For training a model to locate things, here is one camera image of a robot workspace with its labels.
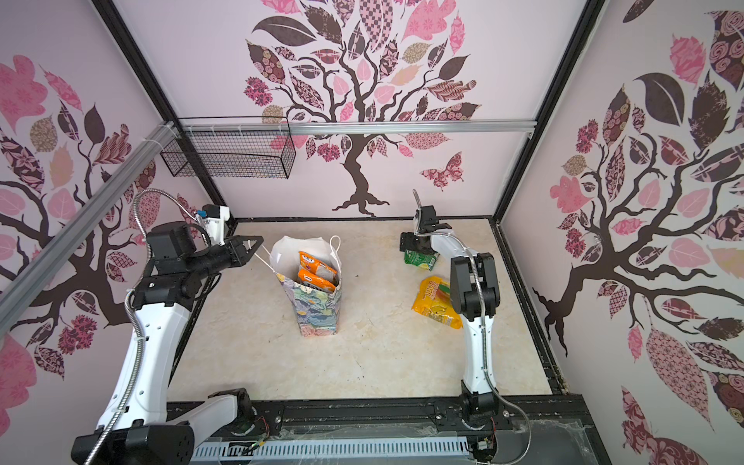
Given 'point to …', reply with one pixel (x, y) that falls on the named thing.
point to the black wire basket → (231, 155)
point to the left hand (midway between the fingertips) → (263, 243)
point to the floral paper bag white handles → (318, 311)
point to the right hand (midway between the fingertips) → (411, 241)
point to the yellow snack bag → (433, 299)
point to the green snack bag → (420, 259)
